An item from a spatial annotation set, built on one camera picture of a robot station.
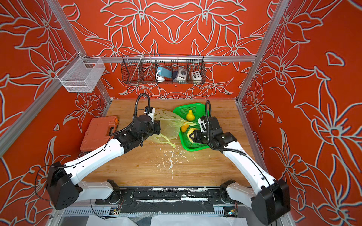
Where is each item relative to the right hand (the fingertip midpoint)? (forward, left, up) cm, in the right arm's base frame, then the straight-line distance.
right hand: (189, 136), depth 77 cm
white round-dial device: (+38, +5, +15) cm, 41 cm away
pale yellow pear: (+24, -2, -13) cm, 27 cm away
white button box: (+41, -5, +12) cm, 43 cm away
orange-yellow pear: (+14, +3, -11) cm, 18 cm away
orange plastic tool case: (+8, +60, -11) cm, 62 cm away
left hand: (+7, +17, +5) cm, 19 cm away
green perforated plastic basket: (+30, -9, -13) cm, 34 cm away
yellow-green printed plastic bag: (+13, +12, -8) cm, 19 cm away
